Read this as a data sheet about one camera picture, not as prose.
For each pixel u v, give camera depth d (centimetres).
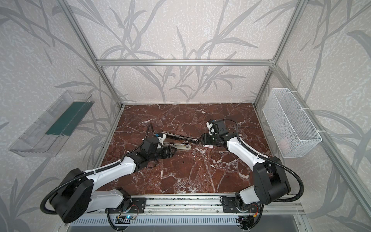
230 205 72
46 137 64
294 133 61
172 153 79
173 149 79
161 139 78
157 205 75
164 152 75
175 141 99
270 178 43
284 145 73
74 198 41
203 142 78
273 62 94
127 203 65
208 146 94
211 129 78
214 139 74
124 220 72
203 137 79
